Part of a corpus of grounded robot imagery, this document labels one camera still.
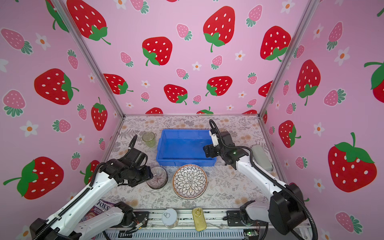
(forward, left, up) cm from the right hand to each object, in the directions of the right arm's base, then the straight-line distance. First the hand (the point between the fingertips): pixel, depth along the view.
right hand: (209, 145), depth 84 cm
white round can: (-37, +16, -11) cm, 41 cm away
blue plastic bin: (+8, +18, -17) cm, 26 cm away
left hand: (-21, +29, -4) cm, 36 cm away
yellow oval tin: (-36, +1, -13) cm, 38 cm away
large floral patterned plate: (-16, +10, -15) cm, 25 cm away
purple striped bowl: (-19, +26, -10) cm, 34 cm away
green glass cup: (+15, +47, -19) cm, 53 cm away
